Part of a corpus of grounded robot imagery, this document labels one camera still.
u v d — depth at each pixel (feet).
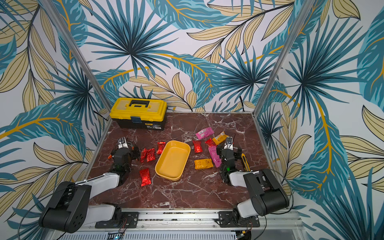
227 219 2.42
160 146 3.20
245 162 3.03
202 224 2.40
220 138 3.30
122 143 2.44
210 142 3.28
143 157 2.97
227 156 2.22
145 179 2.79
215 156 3.04
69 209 1.37
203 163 2.96
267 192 1.46
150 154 3.04
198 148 3.20
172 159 3.03
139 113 3.09
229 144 2.55
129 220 2.32
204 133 3.41
